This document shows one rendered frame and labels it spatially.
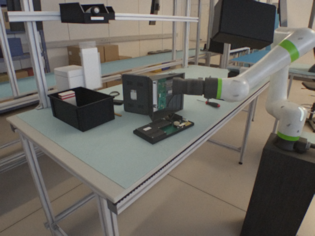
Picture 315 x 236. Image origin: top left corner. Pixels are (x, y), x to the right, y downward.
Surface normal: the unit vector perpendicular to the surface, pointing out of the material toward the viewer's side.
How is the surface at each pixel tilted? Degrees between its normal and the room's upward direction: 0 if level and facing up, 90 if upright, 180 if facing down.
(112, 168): 0
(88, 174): 0
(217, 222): 0
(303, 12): 90
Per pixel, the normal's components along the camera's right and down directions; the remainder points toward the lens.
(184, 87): -0.33, 0.38
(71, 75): 0.78, 0.26
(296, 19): -0.63, 0.32
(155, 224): 0.00, -0.91
